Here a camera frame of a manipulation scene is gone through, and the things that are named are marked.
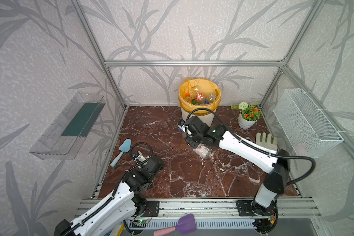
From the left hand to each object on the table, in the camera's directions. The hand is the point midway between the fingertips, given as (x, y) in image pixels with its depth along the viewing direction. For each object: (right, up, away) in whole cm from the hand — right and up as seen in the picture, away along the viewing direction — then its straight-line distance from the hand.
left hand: (156, 158), depth 82 cm
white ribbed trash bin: (+33, +22, +22) cm, 45 cm away
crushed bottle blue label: (+33, +35, +9) cm, 49 cm away
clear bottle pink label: (+27, +2, +9) cm, 29 cm away
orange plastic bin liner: (+29, +44, +17) cm, 56 cm away
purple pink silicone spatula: (+17, -28, -13) cm, 35 cm away
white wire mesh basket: (+71, +16, -18) cm, 75 cm away
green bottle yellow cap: (+23, +33, +18) cm, 44 cm away
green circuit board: (-4, -28, -11) cm, 30 cm away
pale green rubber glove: (+72, +8, +17) cm, 74 cm away
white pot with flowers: (+58, +24, +15) cm, 65 cm away
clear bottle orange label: (+18, +37, +18) cm, 45 cm away
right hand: (+19, +16, -4) cm, 25 cm away
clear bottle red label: (+25, +37, +15) cm, 47 cm away
